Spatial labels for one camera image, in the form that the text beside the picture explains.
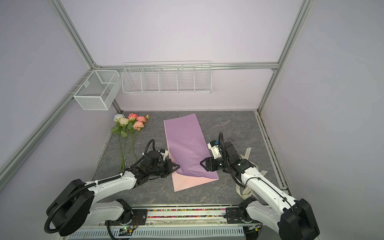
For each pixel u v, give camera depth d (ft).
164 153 2.69
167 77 3.21
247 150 3.24
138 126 3.52
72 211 1.35
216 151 2.40
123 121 3.56
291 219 1.28
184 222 2.42
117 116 3.66
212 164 2.29
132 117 3.66
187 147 3.25
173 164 2.67
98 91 3.16
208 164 2.31
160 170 2.39
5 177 1.63
